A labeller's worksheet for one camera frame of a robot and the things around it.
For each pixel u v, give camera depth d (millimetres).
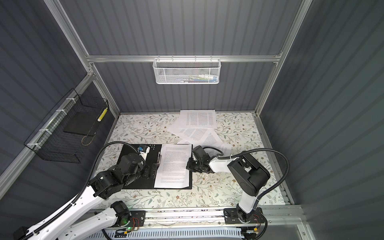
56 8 687
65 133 724
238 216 666
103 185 477
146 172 642
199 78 932
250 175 477
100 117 805
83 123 750
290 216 752
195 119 1163
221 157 628
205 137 1053
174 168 909
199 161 729
